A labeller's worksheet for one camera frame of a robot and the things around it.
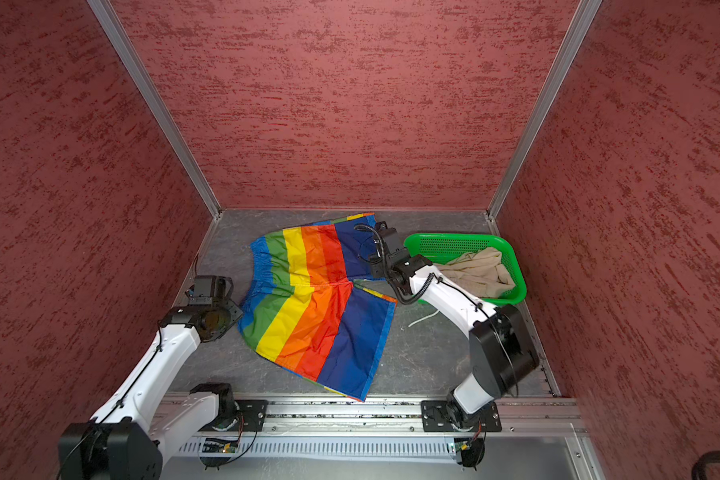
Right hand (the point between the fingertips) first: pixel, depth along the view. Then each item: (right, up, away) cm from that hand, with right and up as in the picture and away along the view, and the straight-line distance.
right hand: (378, 263), depth 88 cm
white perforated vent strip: (-12, -43, -17) cm, 48 cm away
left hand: (-41, -16, -5) cm, 45 cm away
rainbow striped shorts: (-22, -13, +5) cm, 26 cm away
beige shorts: (+34, -4, +7) cm, 35 cm away
